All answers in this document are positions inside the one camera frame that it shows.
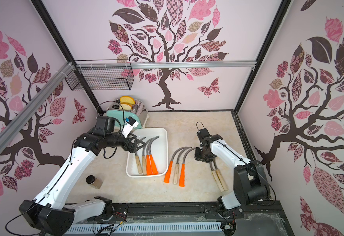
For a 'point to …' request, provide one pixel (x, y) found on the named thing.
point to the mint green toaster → (121, 115)
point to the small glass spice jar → (95, 182)
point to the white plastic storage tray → (158, 148)
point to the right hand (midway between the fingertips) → (198, 157)
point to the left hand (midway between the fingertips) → (138, 143)
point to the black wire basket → (102, 79)
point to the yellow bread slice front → (125, 106)
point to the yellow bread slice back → (127, 99)
